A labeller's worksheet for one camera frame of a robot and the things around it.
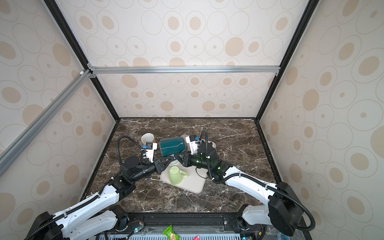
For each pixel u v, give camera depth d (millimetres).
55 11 686
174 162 722
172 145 673
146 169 646
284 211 407
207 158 558
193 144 682
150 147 663
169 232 687
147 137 960
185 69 899
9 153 515
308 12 695
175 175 800
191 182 875
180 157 710
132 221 729
